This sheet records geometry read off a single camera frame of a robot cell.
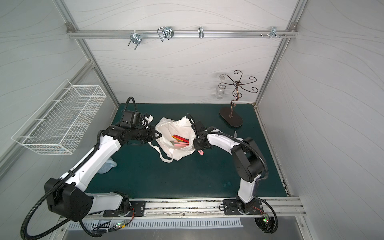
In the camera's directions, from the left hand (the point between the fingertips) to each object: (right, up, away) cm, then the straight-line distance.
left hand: (162, 135), depth 77 cm
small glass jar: (+34, +27, +24) cm, 50 cm away
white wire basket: (-46, +6, -8) cm, 48 cm away
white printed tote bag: (+9, +3, +18) cm, 21 cm away
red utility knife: (+8, -5, +21) cm, 23 cm away
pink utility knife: (+21, -13, +17) cm, 30 cm away
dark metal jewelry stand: (+44, +11, +34) cm, 57 cm away
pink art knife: (+7, -8, +14) cm, 17 cm away
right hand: (+20, -8, +16) cm, 27 cm away
